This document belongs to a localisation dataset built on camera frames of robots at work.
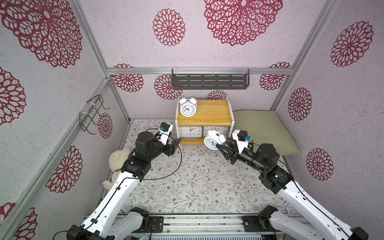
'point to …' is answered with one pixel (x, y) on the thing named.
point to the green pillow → (265, 127)
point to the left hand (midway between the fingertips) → (174, 137)
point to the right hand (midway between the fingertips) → (220, 141)
